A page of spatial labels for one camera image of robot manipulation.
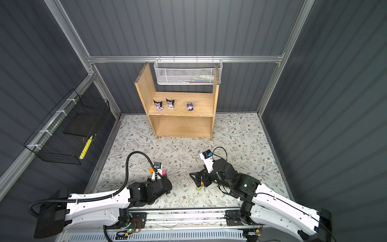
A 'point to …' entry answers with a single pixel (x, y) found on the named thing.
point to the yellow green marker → (86, 146)
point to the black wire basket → (62, 137)
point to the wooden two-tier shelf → (178, 115)
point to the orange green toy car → (151, 170)
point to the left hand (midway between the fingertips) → (166, 176)
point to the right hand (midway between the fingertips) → (198, 172)
